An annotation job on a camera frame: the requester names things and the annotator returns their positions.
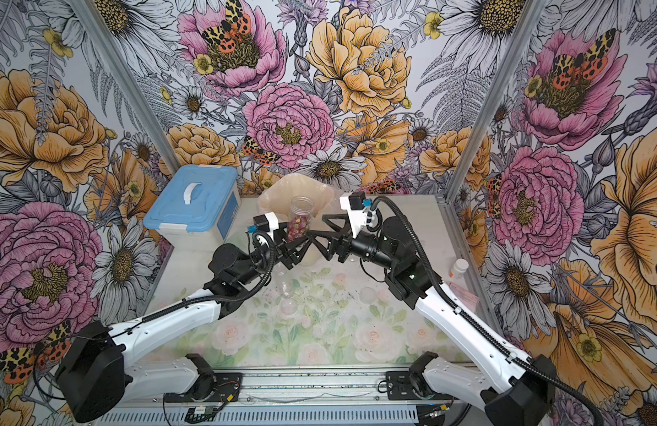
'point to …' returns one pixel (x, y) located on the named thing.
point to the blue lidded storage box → (195, 206)
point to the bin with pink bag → (276, 197)
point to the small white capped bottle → (460, 267)
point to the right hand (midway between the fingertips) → (314, 232)
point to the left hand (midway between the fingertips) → (312, 232)
